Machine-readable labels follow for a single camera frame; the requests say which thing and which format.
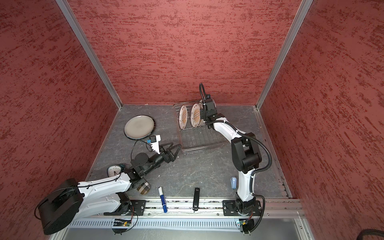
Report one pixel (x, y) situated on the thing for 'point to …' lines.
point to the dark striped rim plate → (139, 127)
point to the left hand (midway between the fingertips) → (178, 147)
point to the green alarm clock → (113, 170)
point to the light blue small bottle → (233, 182)
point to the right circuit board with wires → (248, 226)
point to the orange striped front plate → (183, 117)
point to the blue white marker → (162, 198)
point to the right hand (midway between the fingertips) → (206, 111)
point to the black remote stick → (196, 205)
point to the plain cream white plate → (139, 127)
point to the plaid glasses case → (144, 188)
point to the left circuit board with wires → (121, 222)
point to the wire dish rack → (193, 139)
